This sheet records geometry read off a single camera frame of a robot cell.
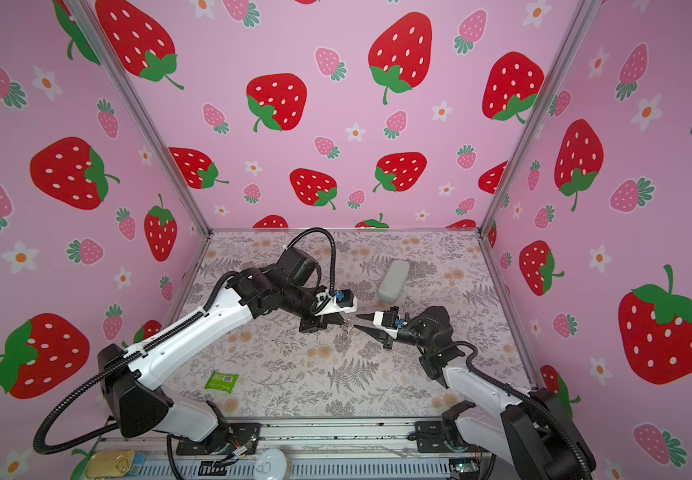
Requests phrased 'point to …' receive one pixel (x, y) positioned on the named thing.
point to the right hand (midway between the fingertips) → (357, 319)
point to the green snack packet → (222, 381)
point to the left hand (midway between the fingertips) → (343, 315)
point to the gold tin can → (110, 463)
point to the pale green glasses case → (393, 280)
